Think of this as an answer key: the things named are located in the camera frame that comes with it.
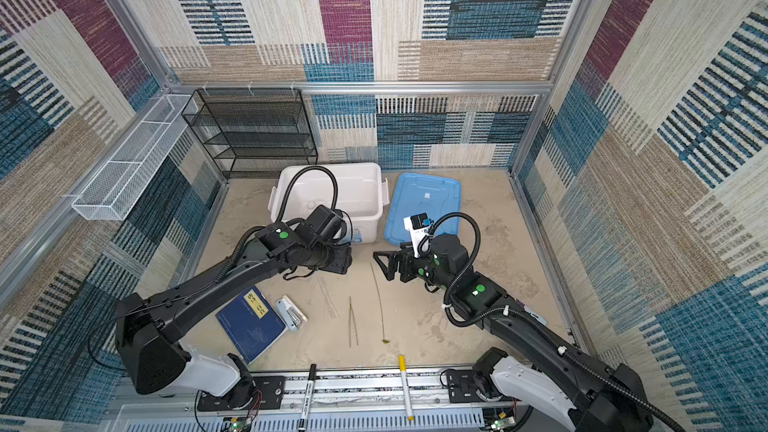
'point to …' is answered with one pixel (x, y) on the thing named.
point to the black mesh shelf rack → (251, 132)
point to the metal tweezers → (353, 321)
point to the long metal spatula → (384, 340)
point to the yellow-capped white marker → (402, 362)
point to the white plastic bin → (362, 195)
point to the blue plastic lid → (423, 194)
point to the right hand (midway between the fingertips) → (389, 257)
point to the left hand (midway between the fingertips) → (345, 257)
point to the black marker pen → (307, 398)
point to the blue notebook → (252, 323)
